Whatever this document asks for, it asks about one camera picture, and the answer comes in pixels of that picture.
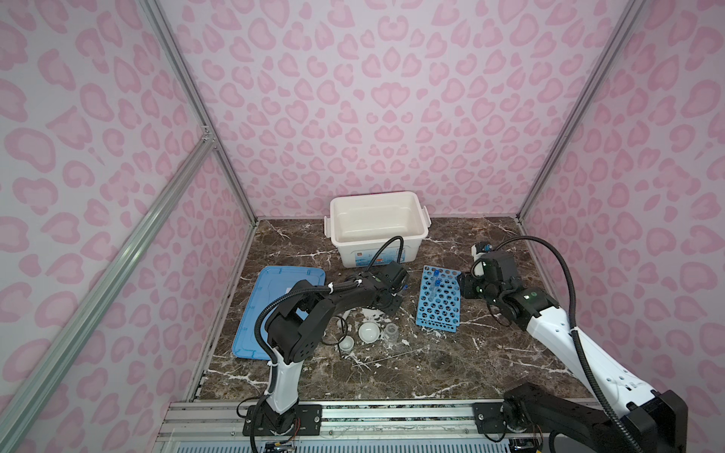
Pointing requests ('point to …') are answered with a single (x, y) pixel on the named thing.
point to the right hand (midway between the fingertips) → (465, 275)
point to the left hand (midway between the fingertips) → (393, 300)
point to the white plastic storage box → (358, 223)
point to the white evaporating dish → (369, 332)
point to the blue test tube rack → (439, 301)
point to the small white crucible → (346, 344)
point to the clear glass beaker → (391, 333)
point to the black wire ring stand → (344, 331)
